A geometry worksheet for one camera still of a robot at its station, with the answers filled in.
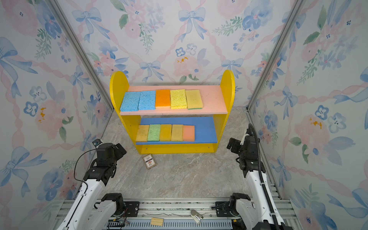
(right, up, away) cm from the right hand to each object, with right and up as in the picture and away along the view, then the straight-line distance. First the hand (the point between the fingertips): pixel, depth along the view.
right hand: (238, 140), depth 81 cm
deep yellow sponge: (-42, +4, +4) cm, 43 cm away
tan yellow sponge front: (-35, +4, +5) cm, 36 cm away
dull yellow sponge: (-56, +3, +3) cm, 56 cm away
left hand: (-70, -4, -1) cm, 70 cm away
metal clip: (-25, -36, -11) cm, 45 cm away
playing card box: (-53, -14, +8) cm, 55 cm away
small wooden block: (-44, -38, -11) cm, 59 cm away
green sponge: (-49, +4, +4) cm, 49 cm away
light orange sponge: (-28, +4, +4) cm, 29 cm away
